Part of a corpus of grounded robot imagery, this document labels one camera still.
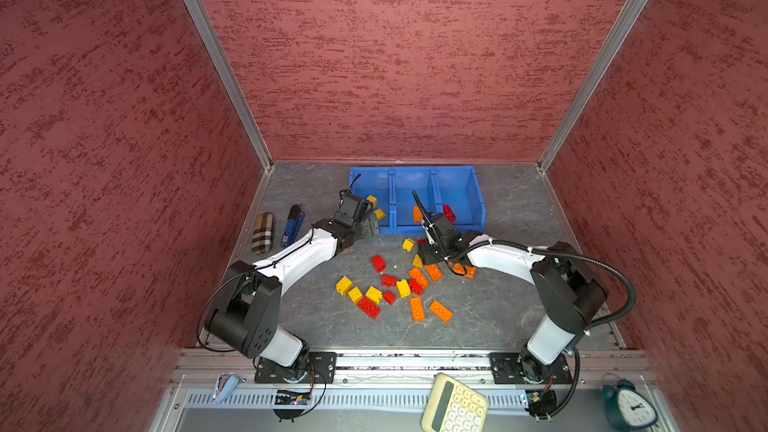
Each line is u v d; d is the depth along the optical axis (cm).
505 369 74
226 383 70
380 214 103
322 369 74
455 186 116
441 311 83
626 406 66
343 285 85
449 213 104
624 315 45
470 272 92
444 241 71
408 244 96
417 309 83
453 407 67
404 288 86
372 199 103
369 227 81
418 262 88
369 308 83
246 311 43
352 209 69
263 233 97
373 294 84
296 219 100
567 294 47
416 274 90
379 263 91
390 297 85
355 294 83
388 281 87
